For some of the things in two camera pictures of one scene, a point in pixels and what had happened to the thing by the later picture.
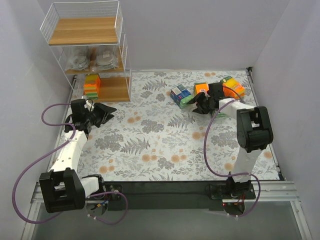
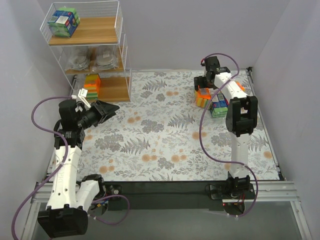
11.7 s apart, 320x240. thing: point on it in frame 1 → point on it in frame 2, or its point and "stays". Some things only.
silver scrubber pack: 104,58 stays
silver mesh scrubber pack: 76,57 stays
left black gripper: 95,115 stays
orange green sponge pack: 92,86 stays
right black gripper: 205,103 → 198,83
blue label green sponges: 181,96 → 63,22
